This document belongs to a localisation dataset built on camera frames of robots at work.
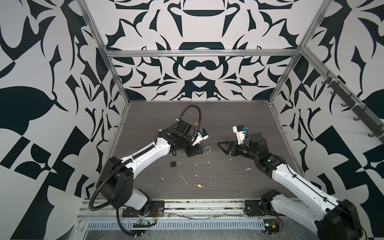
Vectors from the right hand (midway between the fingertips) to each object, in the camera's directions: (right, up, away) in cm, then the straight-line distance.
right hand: (222, 143), depth 76 cm
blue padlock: (-9, -3, +3) cm, 10 cm away
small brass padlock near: (-11, -23, +5) cm, 26 cm away
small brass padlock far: (-12, +9, +30) cm, 34 cm away
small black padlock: (-26, -13, +13) cm, 32 cm away
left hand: (-11, -2, +4) cm, 12 cm away
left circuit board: (-38, -36, -7) cm, 53 cm away
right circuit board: (+22, -38, -5) cm, 44 cm away
